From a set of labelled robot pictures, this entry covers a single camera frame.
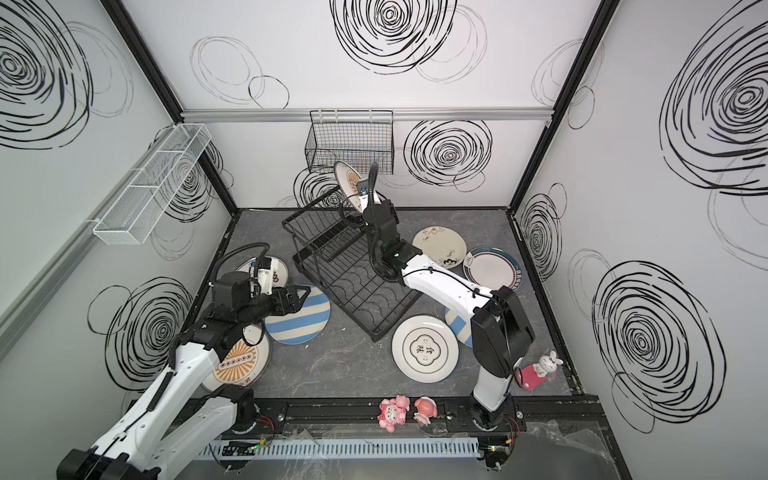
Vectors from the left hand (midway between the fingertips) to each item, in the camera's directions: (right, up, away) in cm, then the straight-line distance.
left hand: (300, 289), depth 79 cm
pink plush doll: (+25, -29, -7) cm, 38 cm away
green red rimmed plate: (+59, +3, +23) cm, 64 cm away
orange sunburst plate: (+12, +30, +7) cm, 34 cm away
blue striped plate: (+46, -14, +10) cm, 49 cm away
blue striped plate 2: (-2, -13, +10) cm, 16 cm away
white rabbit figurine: (+65, -19, -3) cm, 67 cm away
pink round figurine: (+33, -29, -5) cm, 44 cm away
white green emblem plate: (+34, -18, +6) cm, 39 cm away
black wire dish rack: (+9, +10, -2) cm, 14 cm away
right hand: (+20, +26, 0) cm, 33 cm away
